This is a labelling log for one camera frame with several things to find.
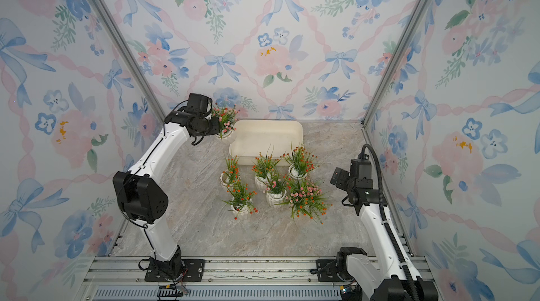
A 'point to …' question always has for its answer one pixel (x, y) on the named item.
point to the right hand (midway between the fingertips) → (349, 165)
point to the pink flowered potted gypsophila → (227, 117)
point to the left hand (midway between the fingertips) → (217, 125)
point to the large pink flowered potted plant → (306, 200)
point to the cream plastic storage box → (253, 138)
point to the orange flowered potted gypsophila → (230, 177)
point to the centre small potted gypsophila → (275, 190)
